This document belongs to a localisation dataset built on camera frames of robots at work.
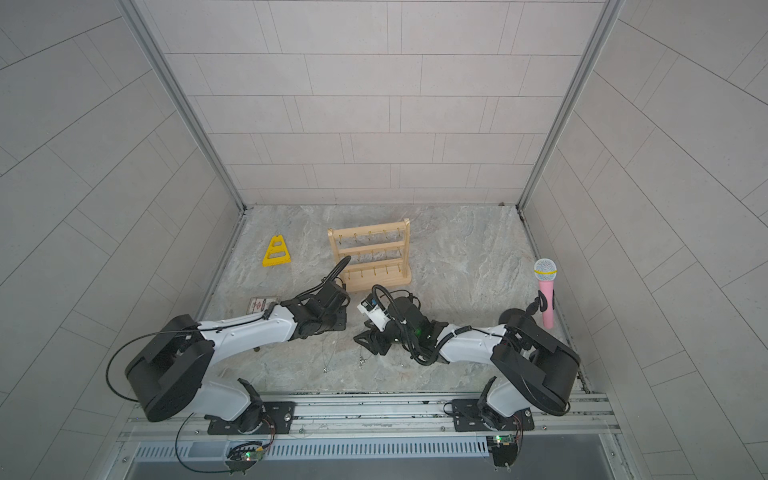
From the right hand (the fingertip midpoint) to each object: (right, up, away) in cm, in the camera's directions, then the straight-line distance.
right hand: (363, 335), depth 80 cm
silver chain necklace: (0, -7, +1) cm, 7 cm away
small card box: (-32, +6, +9) cm, 34 cm away
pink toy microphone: (+43, +19, -13) cm, 49 cm away
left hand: (-6, +2, +9) cm, 11 cm away
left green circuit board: (-25, -22, -14) cm, 36 cm away
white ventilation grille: (+11, -22, -12) cm, 27 cm away
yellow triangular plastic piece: (-32, +21, +22) cm, 44 cm away
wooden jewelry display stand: (+3, +20, +22) cm, 30 cm away
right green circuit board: (+34, -22, -11) cm, 43 cm away
